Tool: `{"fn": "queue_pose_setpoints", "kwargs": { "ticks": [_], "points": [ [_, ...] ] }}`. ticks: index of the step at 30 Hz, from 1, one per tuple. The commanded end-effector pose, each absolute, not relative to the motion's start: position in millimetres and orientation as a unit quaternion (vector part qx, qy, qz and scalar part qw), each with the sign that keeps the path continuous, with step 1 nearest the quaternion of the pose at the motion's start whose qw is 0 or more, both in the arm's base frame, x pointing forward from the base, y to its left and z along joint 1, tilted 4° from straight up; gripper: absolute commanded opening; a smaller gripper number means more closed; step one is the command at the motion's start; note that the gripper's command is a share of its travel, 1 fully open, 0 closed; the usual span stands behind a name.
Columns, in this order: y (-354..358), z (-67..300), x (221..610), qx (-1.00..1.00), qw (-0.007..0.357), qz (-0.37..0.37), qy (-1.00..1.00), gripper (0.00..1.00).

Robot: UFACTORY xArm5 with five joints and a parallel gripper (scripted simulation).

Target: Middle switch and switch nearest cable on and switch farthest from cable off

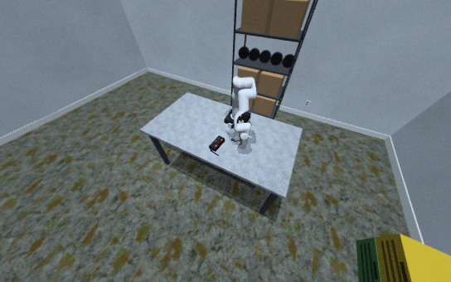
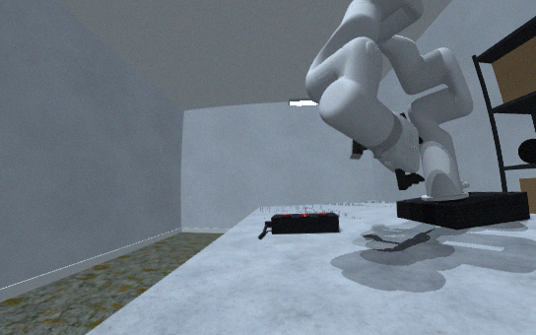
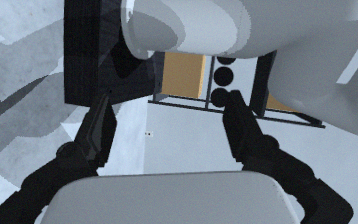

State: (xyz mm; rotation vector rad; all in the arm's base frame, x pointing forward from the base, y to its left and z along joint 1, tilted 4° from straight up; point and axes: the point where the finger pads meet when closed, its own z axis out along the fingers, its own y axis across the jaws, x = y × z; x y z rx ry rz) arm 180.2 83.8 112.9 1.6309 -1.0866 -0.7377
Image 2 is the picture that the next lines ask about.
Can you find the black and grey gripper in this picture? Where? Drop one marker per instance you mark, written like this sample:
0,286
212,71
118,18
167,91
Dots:
404,156

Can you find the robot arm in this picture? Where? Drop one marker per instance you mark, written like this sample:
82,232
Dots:
350,104

